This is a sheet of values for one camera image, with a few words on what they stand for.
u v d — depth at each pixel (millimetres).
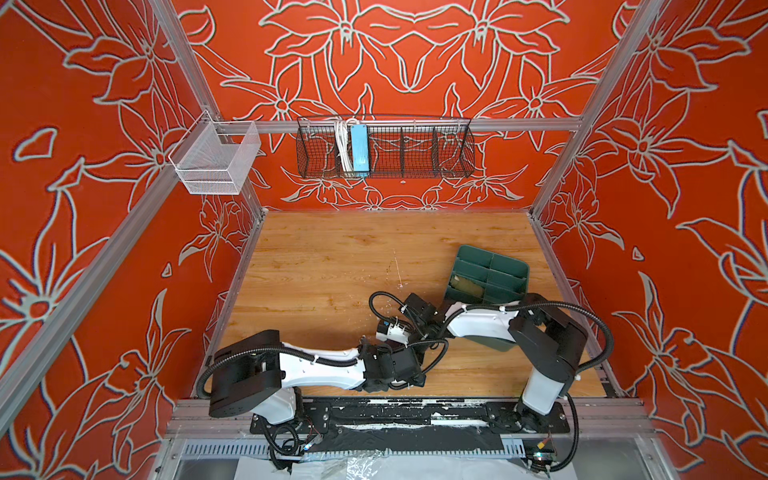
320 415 738
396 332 761
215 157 932
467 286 914
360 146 893
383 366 618
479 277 980
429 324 684
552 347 464
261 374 425
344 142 892
